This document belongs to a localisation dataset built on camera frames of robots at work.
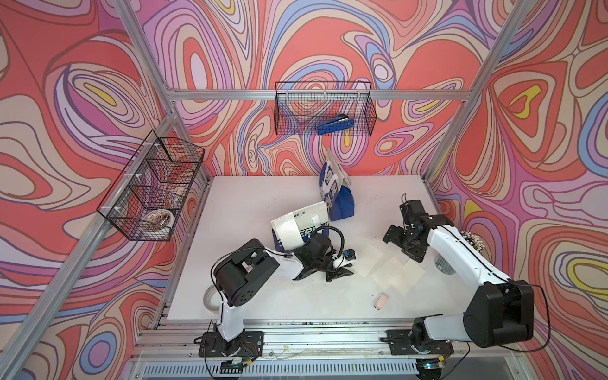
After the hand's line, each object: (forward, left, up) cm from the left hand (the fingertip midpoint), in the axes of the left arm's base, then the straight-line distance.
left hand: (353, 270), depth 85 cm
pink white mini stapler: (-11, -8, -1) cm, 14 cm away
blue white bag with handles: (+10, +15, +18) cm, 25 cm away
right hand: (+4, -16, +6) cm, 17 cm away
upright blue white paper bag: (+28, +6, +14) cm, 32 cm away
